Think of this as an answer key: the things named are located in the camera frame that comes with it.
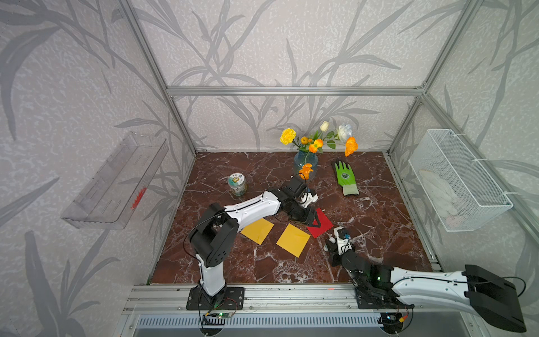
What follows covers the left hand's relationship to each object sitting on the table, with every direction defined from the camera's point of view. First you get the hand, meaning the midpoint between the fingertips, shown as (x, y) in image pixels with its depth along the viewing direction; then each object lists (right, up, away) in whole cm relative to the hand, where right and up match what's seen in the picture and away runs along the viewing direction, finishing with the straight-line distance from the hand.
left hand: (315, 224), depth 81 cm
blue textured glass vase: (-1, +28, +21) cm, 35 cm away
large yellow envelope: (-8, -9, +9) cm, 15 cm away
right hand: (+5, -7, +2) cm, 9 cm away
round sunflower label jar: (-34, +15, +16) cm, 40 cm away
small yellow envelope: (-24, -5, +10) cm, 26 cm away
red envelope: (+7, -4, +15) cm, 17 cm away
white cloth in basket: (+46, +11, -5) cm, 48 cm away
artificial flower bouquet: (+11, +35, 0) cm, 37 cm away
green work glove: (+20, +17, +27) cm, 38 cm away
